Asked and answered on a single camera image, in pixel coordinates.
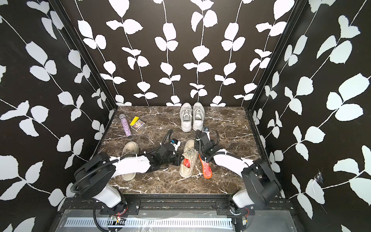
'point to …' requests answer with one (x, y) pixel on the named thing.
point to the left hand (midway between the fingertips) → (186, 156)
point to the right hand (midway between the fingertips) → (200, 138)
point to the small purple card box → (138, 125)
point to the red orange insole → (207, 168)
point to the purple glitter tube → (122, 117)
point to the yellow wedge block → (135, 120)
